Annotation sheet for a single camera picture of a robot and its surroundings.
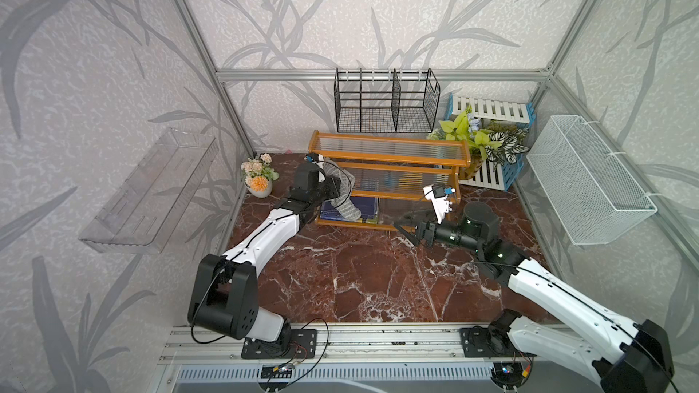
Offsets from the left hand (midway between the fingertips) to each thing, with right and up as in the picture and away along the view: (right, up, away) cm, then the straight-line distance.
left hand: (340, 179), depth 87 cm
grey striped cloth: (+1, -7, -4) cm, 8 cm away
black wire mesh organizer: (+16, +30, +18) cm, 39 cm away
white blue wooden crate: (+57, +24, +10) cm, 62 cm away
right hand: (+17, -10, -18) cm, 27 cm away
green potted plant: (+46, +13, +5) cm, 48 cm away
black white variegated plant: (+56, +13, +2) cm, 58 cm away
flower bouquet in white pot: (-31, +1, +12) cm, 33 cm away
